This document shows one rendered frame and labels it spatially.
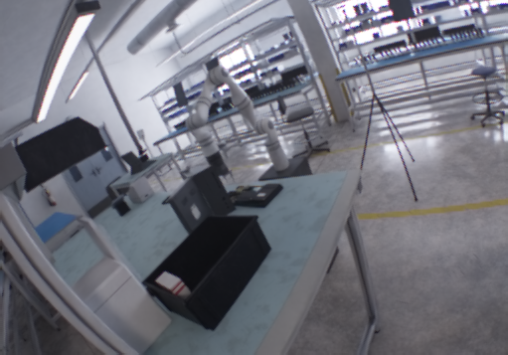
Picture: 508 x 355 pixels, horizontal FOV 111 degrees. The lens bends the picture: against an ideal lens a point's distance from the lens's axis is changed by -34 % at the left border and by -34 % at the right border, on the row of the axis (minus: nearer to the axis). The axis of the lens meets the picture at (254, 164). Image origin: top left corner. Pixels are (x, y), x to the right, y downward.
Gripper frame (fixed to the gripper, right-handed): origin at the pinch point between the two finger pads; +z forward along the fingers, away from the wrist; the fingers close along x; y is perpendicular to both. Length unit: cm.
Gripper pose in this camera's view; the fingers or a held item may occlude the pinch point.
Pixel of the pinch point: (231, 182)
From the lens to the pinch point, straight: 130.4
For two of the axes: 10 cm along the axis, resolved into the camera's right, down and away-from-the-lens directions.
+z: 4.0, 8.6, 3.1
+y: -5.4, 5.0, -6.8
